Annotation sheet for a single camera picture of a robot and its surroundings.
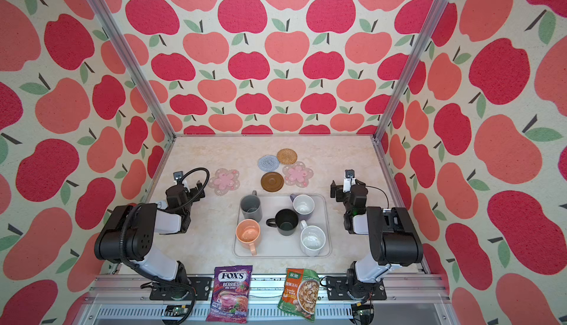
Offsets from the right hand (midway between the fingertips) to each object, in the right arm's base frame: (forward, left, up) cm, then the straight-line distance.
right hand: (348, 184), depth 94 cm
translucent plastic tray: (-13, +11, -7) cm, 18 cm away
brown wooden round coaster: (+2, +34, -5) cm, 34 cm away
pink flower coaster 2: (+8, +23, -6) cm, 25 cm away
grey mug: (-14, +40, -1) cm, 43 cm away
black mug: (-18, +25, -4) cm, 31 cm away
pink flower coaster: (0, +56, -5) cm, 56 cm away
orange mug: (-23, +40, -5) cm, 47 cm away
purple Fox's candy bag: (-45, +41, -3) cm, 61 cm away
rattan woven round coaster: (+19, +29, -6) cm, 35 cm away
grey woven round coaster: (+14, +38, -7) cm, 40 cm away
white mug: (-23, +15, -5) cm, 28 cm away
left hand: (-7, +69, 0) cm, 69 cm away
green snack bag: (-41, +18, -4) cm, 45 cm away
